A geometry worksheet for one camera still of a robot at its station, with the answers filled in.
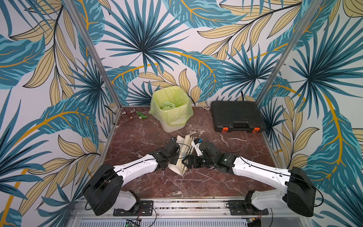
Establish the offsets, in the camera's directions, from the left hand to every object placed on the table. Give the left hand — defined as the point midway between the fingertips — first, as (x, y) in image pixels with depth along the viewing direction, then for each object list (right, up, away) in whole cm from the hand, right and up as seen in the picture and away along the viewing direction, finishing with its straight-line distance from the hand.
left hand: (174, 157), depth 87 cm
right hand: (+7, 0, -9) cm, 12 cm away
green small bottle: (-26, +26, +23) cm, 44 cm away
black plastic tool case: (+46, +26, +19) cm, 56 cm away
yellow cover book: (+7, +6, -7) cm, 11 cm away
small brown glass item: (-36, +26, +26) cm, 51 cm away
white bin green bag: (-2, +32, +13) cm, 34 cm away
